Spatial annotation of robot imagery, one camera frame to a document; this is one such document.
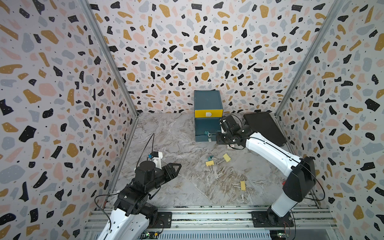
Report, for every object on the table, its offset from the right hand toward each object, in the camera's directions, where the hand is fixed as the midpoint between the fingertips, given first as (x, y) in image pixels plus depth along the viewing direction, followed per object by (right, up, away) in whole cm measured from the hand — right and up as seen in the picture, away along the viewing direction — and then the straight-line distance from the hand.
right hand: (217, 138), depth 84 cm
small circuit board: (-34, -45, -14) cm, 58 cm away
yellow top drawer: (-5, +15, +11) cm, 19 cm away
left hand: (-19, -13, -14) cm, 27 cm away
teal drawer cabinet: (-5, +18, +10) cm, 21 cm away
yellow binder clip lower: (+15, -27, +1) cm, 31 cm away
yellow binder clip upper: (+7, -14, +12) cm, 20 cm away
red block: (+19, -13, -33) cm, 41 cm away
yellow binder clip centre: (-4, -16, +9) cm, 19 cm away
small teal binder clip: (-4, -13, +8) cm, 16 cm away
